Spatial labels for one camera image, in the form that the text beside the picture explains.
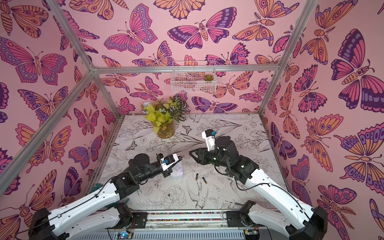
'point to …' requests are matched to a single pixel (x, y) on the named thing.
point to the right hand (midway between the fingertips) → (193, 151)
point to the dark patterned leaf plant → (178, 111)
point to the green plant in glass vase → (163, 121)
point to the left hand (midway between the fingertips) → (180, 155)
